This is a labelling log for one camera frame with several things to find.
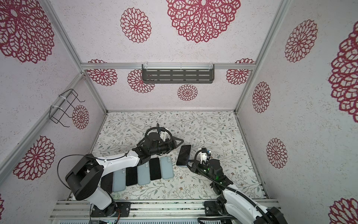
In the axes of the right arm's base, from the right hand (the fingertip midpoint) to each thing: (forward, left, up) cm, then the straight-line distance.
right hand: (184, 160), depth 77 cm
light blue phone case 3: (+2, +11, -14) cm, 18 cm away
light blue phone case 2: (-4, +25, -13) cm, 28 cm away
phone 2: (-5, +32, -13) cm, 35 cm away
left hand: (+9, +2, +3) cm, 9 cm away
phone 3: (0, +18, -12) cm, 22 cm away
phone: (+4, 0, -1) cm, 4 cm away
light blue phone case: (-8, +39, -12) cm, 41 cm away
